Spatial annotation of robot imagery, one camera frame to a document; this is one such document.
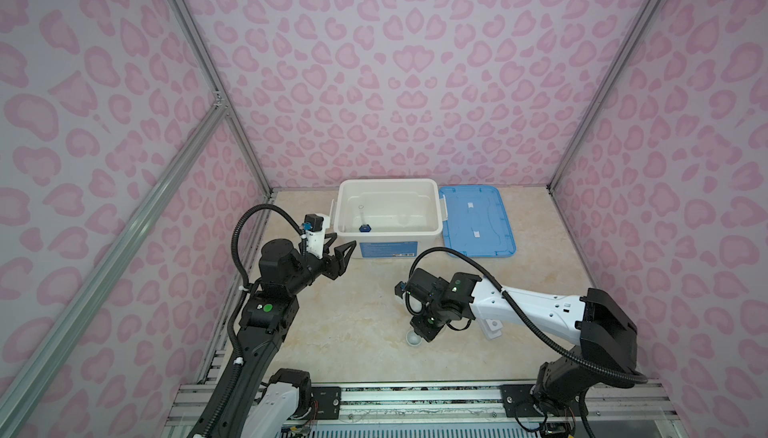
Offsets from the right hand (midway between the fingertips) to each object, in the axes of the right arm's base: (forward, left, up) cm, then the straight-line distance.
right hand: (419, 328), depth 77 cm
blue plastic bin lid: (+42, -23, -9) cm, 48 cm away
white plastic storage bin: (+42, +8, -7) cm, 43 cm away
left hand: (+15, +18, +20) cm, 31 cm away
